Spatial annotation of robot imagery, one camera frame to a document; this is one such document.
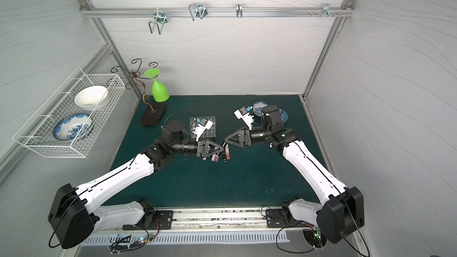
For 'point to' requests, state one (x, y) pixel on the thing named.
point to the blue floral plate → (73, 127)
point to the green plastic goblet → (159, 93)
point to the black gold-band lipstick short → (224, 144)
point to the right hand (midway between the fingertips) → (226, 139)
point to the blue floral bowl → (257, 107)
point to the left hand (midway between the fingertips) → (221, 150)
